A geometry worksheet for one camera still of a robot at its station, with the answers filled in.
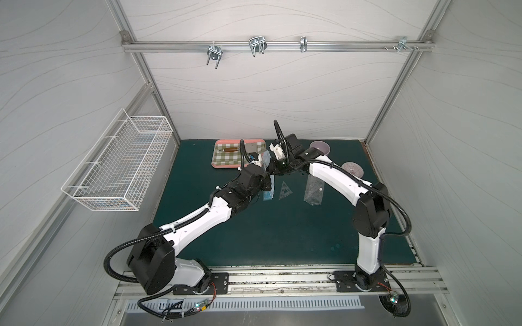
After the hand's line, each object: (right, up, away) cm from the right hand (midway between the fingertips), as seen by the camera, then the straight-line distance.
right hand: (265, 169), depth 85 cm
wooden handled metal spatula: (-21, +10, +33) cm, 40 cm away
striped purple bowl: (+46, 0, +19) cm, 50 cm away
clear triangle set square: (+10, -12, +16) cm, 22 cm away
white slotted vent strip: (-31, -49, -14) cm, 60 cm away
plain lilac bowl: (+32, +12, +27) cm, 43 cm away
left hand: (+2, -2, -5) cm, 6 cm away
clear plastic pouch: (+24, -12, +13) cm, 30 cm away
